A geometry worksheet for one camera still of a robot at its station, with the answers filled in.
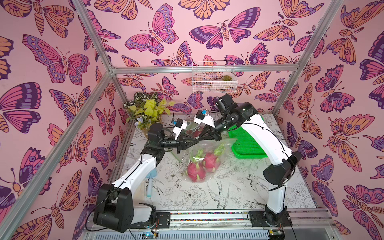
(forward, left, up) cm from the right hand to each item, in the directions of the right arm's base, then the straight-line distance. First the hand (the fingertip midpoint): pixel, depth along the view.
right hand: (200, 135), depth 70 cm
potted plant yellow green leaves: (+22, +32, -4) cm, 39 cm away
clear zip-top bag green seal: (-6, -2, -12) cm, 14 cm away
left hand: (-3, +1, -2) cm, 4 cm away
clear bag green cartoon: (+19, +4, -19) cm, 27 cm away
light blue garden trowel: (-9, +29, -30) cm, 43 cm away
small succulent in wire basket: (+42, -16, +4) cm, 45 cm away
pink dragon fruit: (-6, -6, -17) cm, 19 cm away
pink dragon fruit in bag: (-10, +2, -19) cm, 21 cm away
